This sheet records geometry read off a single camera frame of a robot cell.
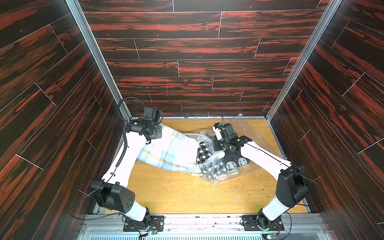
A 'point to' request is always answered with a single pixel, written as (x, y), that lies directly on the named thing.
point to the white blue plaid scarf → (174, 150)
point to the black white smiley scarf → (214, 168)
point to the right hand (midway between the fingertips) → (218, 140)
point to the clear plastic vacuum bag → (242, 127)
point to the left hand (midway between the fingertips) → (155, 132)
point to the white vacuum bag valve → (221, 154)
